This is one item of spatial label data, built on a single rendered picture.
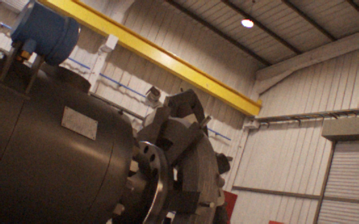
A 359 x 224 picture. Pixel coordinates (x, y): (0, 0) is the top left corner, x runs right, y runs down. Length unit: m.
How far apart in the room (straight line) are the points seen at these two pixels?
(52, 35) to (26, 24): 0.09
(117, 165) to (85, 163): 0.12
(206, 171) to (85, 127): 0.47
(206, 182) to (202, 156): 0.11
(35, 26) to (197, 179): 0.77
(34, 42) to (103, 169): 0.45
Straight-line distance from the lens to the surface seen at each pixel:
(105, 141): 1.40
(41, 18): 1.32
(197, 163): 1.56
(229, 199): 5.79
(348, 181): 11.76
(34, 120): 1.29
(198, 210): 1.44
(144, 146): 1.75
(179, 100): 2.14
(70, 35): 1.32
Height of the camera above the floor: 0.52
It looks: 16 degrees up
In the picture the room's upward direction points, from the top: 19 degrees clockwise
